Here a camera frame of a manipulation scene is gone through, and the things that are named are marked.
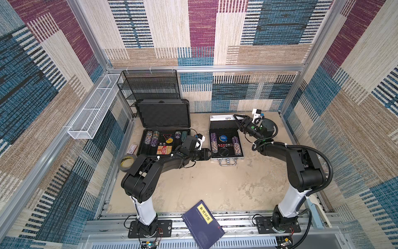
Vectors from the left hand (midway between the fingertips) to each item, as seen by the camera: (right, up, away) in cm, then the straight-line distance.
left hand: (212, 154), depth 91 cm
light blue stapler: (+48, -27, -18) cm, 58 cm away
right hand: (+12, +20, -3) cm, 24 cm away
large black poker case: (-30, +19, +13) cm, 38 cm away
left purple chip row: (+2, +6, +8) cm, 10 cm away
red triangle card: (-30, +10, +14) cm, 34 cm away
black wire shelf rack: (-51, +43, +14) cm, 68 cm away
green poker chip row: (-18, +10, +14) cm, 25 cm away
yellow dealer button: (-27, +7, +12) cm, 31 cm away
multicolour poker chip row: (-39, +9, +11) cm, 41 cm away
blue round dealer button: (+9, +8, +14) cm, 18 cm away
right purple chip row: (+16, +4, +8) cm, 18 cm away
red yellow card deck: (-29, +1, +7) cm, 30 cm away
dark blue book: (-6, -31, -17) cm, 36 cm away
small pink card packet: (-51, +1, +10) cm, 52 cm away
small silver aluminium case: (+9, +5, +11) cm, 15 cm away
